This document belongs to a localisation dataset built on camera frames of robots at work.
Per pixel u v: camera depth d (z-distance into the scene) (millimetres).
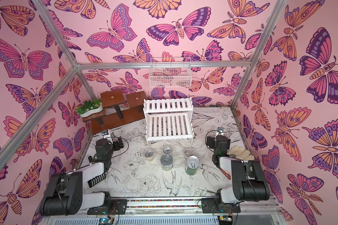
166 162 815
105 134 776
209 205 730
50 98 736
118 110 1050
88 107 920
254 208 734
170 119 969
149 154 876
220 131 786
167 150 897
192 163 776
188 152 881
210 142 856
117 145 816
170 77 1060
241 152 922
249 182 449
